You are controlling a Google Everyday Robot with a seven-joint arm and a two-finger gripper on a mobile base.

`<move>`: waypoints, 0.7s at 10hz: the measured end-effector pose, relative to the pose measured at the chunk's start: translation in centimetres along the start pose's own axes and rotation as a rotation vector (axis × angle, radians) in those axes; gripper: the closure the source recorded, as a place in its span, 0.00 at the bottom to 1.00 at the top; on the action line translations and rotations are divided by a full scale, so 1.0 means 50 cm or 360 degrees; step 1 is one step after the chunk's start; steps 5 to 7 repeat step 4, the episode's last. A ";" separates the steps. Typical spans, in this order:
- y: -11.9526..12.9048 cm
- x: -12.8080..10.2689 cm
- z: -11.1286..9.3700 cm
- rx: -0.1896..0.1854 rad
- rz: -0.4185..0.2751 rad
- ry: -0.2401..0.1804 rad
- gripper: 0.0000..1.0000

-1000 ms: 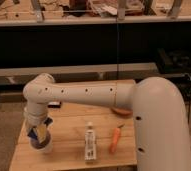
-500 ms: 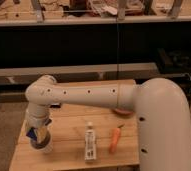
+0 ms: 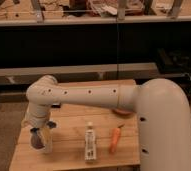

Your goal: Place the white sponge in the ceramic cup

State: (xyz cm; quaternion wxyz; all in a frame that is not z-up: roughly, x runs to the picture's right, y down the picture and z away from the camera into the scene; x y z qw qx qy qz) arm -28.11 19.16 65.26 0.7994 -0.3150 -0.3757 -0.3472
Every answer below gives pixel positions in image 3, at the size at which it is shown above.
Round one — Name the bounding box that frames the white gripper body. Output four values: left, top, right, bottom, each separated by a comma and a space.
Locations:
21, 113, 49, 128

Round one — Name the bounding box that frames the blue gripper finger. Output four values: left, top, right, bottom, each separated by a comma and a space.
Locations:
30, 128, 39, 134
47, 121, 57, 129

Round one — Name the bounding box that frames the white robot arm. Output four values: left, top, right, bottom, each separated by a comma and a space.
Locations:
22, 75, 191, 171

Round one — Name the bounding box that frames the small black object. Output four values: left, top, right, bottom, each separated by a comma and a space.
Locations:
52, 104, 61, 108

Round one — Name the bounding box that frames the wooden table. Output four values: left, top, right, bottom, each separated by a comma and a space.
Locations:
8, 79, 142, 171

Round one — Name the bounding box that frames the white tube with cap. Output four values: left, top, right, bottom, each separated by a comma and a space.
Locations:
85, 122, 97, 162

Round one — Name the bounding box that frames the orange carrot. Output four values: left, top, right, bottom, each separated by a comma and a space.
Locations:
109, 125, 124, 154

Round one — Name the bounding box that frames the orange round plate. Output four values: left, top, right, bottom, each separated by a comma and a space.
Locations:
112, 109, 133, 116

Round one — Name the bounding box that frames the long metal shelf rail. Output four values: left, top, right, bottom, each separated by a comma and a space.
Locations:
0, 62, 157, 77

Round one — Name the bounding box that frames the black vertical cable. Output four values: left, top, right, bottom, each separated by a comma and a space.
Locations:
115, 0, 121, 81

